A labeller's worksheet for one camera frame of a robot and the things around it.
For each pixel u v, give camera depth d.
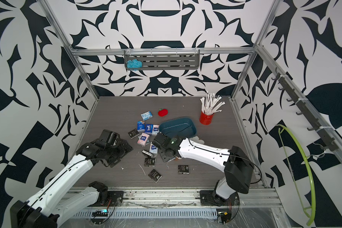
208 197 0.74
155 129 0.97
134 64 0.91
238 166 0.42
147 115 1.05
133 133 0.96
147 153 0.86
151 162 0.85
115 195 0.76
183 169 0.81
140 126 1.00
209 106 0.98
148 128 0.99
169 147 0.57
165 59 0.94
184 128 1.03
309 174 0.52
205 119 0.98
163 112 1.08
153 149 0.89
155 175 0.80
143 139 0.91
